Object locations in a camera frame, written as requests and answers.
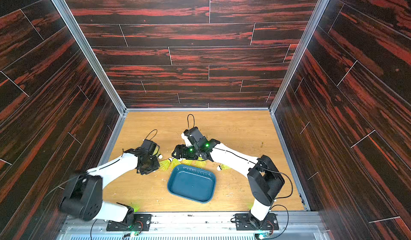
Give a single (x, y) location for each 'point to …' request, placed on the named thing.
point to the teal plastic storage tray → (192, 183)
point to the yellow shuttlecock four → (157, 153)
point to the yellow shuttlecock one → (164, 164)
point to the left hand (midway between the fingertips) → (158, 167)
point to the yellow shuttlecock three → (175, 163)
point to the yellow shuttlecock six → (197, 163)
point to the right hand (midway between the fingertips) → (180, 152)
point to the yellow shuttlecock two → (222, 166)
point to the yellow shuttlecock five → (190, 162)
